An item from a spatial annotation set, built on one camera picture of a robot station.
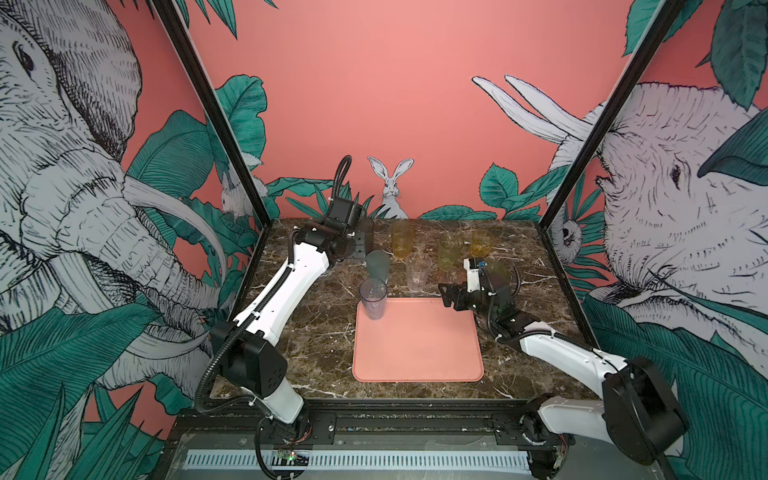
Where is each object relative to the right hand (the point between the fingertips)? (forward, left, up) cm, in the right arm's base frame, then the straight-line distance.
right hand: (446, 281), depth 84 cm
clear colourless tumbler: (+16, +7, -14) cm, 23 cm away
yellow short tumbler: (+22, -16, -8) cm, 28 cm away
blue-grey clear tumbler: (+4, +22, -14) cm, 27 cm away
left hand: (+6, +26, +11) cm, 29 cm away
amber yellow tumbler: (+23, +12, -8) cm, 27 cm away
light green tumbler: (+22, -5, -15) cm, 27 cm away
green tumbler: (+15, -23, -17) cm, 33 cm away
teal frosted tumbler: (+17, +21, -15) cm, 31 cm away
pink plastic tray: (-11, +8, -15) cm, 21 cm away
